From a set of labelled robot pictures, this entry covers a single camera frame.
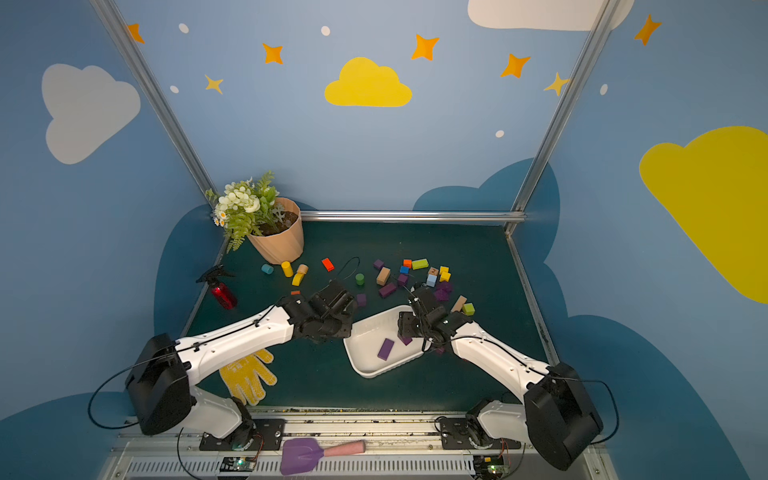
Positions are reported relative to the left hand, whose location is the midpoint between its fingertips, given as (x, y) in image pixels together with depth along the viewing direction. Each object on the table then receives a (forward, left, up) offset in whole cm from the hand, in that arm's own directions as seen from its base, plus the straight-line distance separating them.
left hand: (356, 328), depth 82 cm
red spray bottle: (+12, +44, -2) cm, 45 cm away
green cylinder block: (+23, +1, -9) cm, 24 cm away
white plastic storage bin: (+2, -3, -10) cm, 10 cm away
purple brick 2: (-2, -8, -10) cm, 13 cm away
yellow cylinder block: (+26, +28, -7) cm, 38 cm away
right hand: (+5, -16, -2) cm, 17 cm away
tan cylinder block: (+28, +23, -10) cm, 37 cm away
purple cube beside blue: (+23, -14, -9) cm, 28 cm away
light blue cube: (+23, -24, -9) cm, 35 cm away
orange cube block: (+18, +24, -11) cm, 31 cm away
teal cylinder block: (+26, +35, -9) cm, 45 cm away
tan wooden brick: (+24, -7, -9) cm, 27 cm away
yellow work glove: (-11, +32, -9) cm, 35 cm away
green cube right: (+12, -35, -9) cm, 38 cm away
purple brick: (+20, -8, -11) cm, 24 cm away
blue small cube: (+26, -14, -8) cm, 31 cm away
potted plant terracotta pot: (+36, +32, +4) cm, 48 cm away
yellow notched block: (+25, -29, -9) cm, 39 cm away
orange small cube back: (+30, -16, -9) cm, 35 cm away
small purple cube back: (+30, -5, -10) cm, 32 cm away
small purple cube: (+1, -14, -10) cm, 17 cm away
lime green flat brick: (+31, -21, -10) cm, 39 cm away
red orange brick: (+29, +14, -10) cm, 34 cm away
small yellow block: (+23, +24, -10) cm, 35 cm away
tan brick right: (+14, -33, -9) cm, 36 cm away
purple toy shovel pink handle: (-29, +11, -9) cm, 33 cm away
